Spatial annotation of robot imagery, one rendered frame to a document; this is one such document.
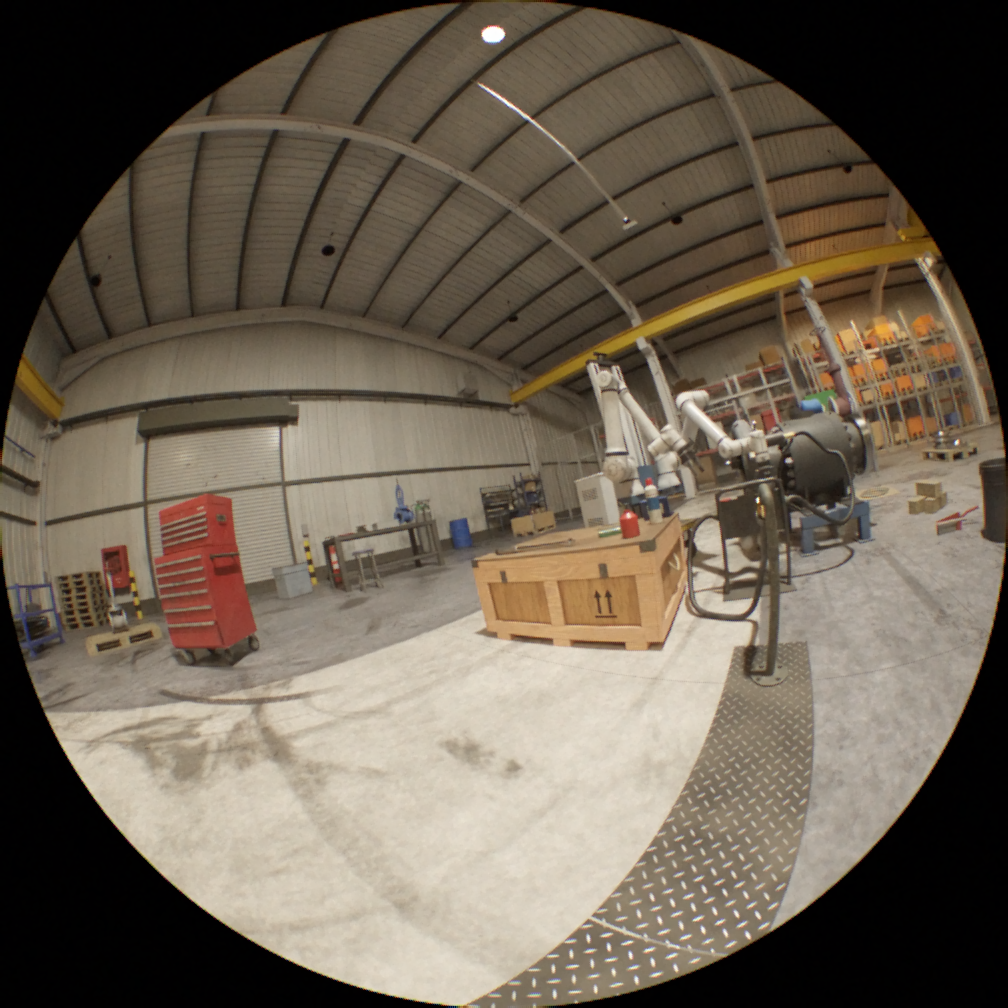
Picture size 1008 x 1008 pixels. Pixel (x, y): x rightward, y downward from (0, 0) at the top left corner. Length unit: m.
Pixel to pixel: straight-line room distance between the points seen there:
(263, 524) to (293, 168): 8.36
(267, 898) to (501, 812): 0.61
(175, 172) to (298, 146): 2.73
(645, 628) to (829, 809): 0.97
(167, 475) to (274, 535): 3.47
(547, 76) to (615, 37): 1.81
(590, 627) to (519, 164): 8.59
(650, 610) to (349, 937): 1.33
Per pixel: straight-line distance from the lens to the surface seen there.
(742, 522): 1.71
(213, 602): 2.43
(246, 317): 10.81
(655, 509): 1.57
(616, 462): 1.99
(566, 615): 1.43
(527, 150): 8.45
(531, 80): 8.17
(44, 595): 11.35
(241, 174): 8.63
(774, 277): 11.11
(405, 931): 0.75
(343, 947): 0.79
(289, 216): 9.16
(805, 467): 2.35
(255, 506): 8.35
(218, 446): 8.91
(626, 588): 1.26
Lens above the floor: 0.67
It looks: 2 degrees up
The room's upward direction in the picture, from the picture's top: 12 degrees counter-clockwise
